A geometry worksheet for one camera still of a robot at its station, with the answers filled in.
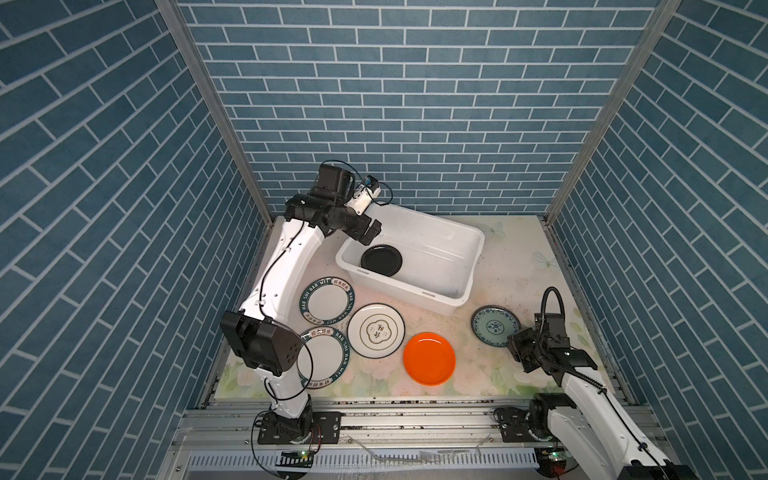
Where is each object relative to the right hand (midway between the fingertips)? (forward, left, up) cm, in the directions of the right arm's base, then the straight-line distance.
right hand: (503, 335), depth 86 cm
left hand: (+18, +40, +27) cm, 52 cm away
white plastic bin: (+28, +24, -3) cm, 37 cm away
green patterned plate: (+5, +2, -3) cm, 6 cm away
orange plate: (-7, +21, -3) cm, 23 cm away
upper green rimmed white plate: (+9, +55, -2) cm, 56 cm away
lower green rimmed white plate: (-9, +52, -4) cm, 53 cm away
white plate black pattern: (0, +37, -3) cm, 38 cm away
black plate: (+28, +39, -2) cm, 48 cm away
